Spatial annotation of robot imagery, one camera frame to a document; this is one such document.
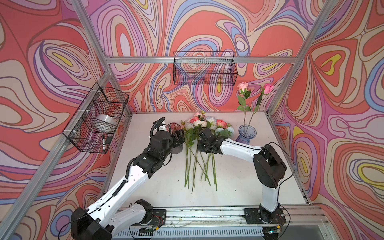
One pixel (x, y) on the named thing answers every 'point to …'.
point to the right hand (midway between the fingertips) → (200, 149)
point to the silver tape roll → (106, 120)
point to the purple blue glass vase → (251, 133)
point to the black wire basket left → (93, 127)
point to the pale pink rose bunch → (191, 129)
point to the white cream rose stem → (202, 124)
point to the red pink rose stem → (223, 124)
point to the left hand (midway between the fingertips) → (180, 131)
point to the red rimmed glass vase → (177, 150)
